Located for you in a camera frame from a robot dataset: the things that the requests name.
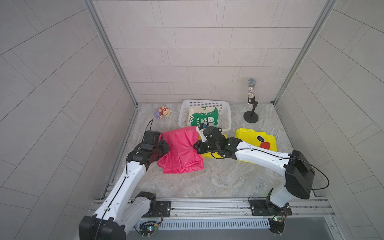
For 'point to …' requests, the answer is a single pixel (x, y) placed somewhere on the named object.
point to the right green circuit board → (276, 225)
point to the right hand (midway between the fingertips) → (192, 147)
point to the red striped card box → (164, 111)
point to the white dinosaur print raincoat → (208, 115)
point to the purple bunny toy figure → (158, 115)
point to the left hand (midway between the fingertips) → (171, 144)
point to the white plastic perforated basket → (224, 118)
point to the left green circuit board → (148, 227)
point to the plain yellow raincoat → (208, 155)
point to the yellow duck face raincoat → (256, 138)
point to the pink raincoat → (183, 157)
